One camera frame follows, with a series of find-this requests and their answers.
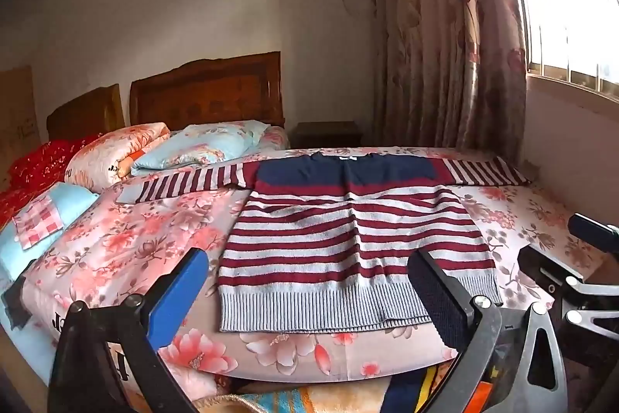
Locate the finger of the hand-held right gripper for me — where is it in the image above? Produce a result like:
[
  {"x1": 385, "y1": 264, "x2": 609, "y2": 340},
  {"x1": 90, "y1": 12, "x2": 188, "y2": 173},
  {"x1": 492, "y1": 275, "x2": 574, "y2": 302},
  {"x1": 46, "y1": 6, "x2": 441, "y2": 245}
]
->
[
  {"x1": 516, "y1": 245, "x2": 619, "y2": 332},
  {"x1": 567, "y1": 213, "x2": 619, "y2": 255}
]

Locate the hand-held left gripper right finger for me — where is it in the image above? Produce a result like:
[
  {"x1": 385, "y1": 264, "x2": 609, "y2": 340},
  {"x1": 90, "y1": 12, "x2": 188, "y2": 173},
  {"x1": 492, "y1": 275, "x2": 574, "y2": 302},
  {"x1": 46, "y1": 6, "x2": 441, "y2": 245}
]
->
[{"x1": 407, "y1": 247, "x2": 569, "y2": 413}]

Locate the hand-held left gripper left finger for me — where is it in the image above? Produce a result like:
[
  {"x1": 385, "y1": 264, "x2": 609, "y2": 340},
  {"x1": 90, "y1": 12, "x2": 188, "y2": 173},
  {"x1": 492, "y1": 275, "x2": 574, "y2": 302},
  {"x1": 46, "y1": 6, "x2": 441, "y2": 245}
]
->
[{"x1": 47, "y1": 247, "x2": 210, "y2": 413}]

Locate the red and white striped sweater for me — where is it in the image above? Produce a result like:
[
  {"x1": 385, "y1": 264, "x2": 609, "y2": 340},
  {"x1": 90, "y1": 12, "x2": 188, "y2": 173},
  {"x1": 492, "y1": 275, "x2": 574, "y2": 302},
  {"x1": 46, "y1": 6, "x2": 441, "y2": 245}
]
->
[{"x1": 116, "y1": 153, "x2": 533, "y2": 334}]

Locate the pink floral bed quilt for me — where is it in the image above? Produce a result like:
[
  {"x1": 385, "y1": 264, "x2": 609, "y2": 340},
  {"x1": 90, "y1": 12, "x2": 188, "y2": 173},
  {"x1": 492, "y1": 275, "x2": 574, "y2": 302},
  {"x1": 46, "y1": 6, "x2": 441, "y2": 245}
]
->
[{"x1": 19, "y1": 145, "x2": 611, "y2": 387}]

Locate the light blue sheet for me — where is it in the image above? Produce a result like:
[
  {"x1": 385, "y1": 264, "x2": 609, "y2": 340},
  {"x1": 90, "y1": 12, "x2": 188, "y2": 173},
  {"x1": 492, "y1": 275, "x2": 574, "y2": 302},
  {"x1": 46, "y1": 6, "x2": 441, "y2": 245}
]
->
[{"x1": 0, "y1": 182, "x2": 100, "y2": 285}]

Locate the light blue floral pillow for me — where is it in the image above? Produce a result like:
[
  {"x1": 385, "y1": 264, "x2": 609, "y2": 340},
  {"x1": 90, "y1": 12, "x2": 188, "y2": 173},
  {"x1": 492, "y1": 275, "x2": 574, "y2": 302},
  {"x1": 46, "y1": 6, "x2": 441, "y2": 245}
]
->
[{"x1": 132, "y1": 121, "x2": 270, "y2": 177}]

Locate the folded orange floral quilt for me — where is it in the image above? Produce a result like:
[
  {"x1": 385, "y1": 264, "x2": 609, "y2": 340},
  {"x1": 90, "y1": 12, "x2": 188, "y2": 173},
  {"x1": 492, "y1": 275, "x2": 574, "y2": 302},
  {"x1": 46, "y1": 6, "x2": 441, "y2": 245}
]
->
[{"x1": 64, "y1": 122, "x2": 171, "y2": 194}]

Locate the pink checkered cloth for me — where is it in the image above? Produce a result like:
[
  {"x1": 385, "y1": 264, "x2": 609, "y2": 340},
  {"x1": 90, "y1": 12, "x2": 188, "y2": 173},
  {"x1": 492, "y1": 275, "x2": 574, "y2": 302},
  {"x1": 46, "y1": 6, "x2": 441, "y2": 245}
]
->
[{"x1": 12, "y1": 194, "x2": 65, "y2": 249}]

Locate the colourful striped blanket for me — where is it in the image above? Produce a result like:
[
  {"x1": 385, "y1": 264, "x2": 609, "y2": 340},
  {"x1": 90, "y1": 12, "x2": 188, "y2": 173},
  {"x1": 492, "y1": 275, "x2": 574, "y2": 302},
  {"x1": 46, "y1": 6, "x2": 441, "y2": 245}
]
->
[{"x1": 193, "y1": 360, "x2": 489, "y2": 413}]

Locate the red patterned blanket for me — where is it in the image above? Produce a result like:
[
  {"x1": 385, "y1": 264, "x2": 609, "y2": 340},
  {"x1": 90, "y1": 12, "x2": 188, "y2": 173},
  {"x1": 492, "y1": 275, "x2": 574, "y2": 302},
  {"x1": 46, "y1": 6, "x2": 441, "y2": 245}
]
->
[{"x1": 0, "y1": 135, "x2": 100, "y2": 225}]

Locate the small wooden headboard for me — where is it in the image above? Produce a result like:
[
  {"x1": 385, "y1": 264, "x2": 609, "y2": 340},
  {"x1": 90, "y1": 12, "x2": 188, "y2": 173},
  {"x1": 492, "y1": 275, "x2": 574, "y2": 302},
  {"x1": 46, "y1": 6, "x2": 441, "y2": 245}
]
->
[{"x1": 46, "y1": 84, "x2": 127, "y2": 142}]

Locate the dark wooden nightstand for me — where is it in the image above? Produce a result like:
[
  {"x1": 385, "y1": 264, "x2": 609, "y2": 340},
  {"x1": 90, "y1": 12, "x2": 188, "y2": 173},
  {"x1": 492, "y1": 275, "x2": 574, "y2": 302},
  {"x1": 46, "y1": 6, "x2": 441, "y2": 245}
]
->
[{"x1": 291, "y1": 121, "x2": 363, "y2": 149}]

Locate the large carved wooden headboard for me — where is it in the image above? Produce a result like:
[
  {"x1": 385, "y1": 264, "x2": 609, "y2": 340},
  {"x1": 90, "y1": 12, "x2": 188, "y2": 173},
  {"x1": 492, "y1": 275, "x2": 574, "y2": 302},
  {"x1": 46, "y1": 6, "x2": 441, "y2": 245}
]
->
[{"x1": 129, "y1": 51, "x2": 286, "y2": 129}]

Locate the barred window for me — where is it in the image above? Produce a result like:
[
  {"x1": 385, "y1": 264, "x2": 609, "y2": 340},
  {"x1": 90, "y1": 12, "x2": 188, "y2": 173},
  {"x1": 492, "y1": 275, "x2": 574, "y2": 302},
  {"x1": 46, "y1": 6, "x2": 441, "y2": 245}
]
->
[{"x1": 484, "y1": 0, "x2": 619, "y2": 93}]

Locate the floral curtain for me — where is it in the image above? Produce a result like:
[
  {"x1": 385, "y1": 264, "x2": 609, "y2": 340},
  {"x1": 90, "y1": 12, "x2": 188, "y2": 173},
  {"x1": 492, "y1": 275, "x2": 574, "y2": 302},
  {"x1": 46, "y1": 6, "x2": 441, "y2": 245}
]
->
[{"x1": 364, "y1": 0, "x2": 528, "y2": 165}]

